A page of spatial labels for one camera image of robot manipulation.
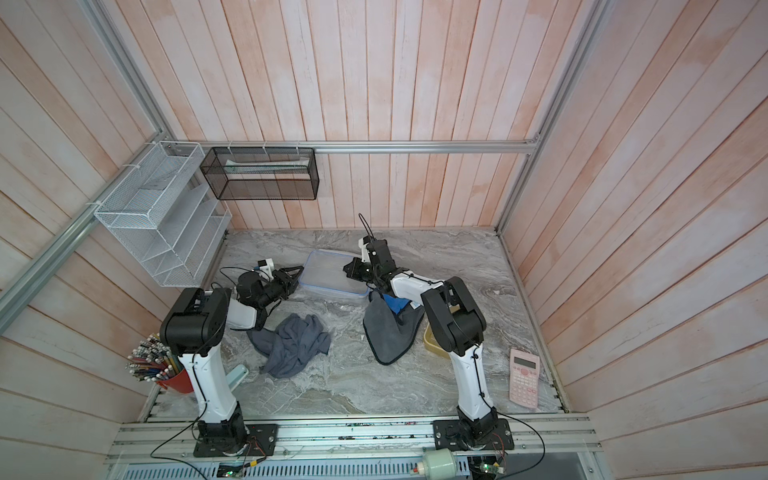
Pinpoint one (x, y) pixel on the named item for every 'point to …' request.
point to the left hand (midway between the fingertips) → (306, 270)
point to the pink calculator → (524, 378)
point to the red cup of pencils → (152, 361)
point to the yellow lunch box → (432, 344)
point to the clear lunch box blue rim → (324, 269)
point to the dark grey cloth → (291, 346)
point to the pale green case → (236, 376)
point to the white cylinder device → (438, 464)
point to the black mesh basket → (262, 173)
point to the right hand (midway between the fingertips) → (342, 269)
